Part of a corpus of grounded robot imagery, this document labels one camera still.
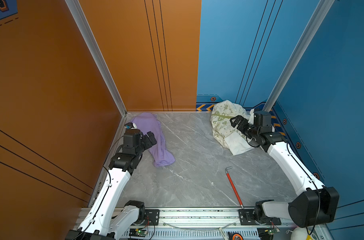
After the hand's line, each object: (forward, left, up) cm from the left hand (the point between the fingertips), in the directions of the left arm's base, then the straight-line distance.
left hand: (147, 135), depth 77 cm
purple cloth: (+26, +10, -20) cm, 34 cm away
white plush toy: (-39, -70, -17) cm, 82 cm away
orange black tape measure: (-41, -44, -20) cm, 63 cm away
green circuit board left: (-39, +2, -25) cm, 46 cm away
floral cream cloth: (+12, -49, -17) cm, 53 cm away
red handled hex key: (-18, -47, -23) cm, 55 cm away
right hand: (+8, -46, +2) cm, 47 cm away
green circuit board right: (-38, -61, -23) cm, 75 cm away
